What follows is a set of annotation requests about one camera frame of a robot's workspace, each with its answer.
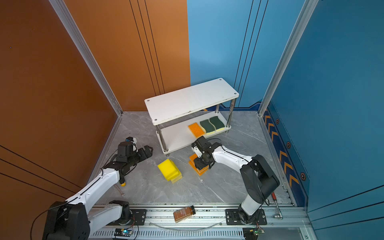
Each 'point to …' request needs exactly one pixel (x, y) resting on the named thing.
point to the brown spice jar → (184, 213)
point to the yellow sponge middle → (174, 175)
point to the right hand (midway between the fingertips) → (200, 162)
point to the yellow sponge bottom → (176, 179)
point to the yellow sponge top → (168, 169)
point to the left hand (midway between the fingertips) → (148, 149)
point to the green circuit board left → (123, 232)
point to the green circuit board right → (252, 233)
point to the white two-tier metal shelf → (183, 115)
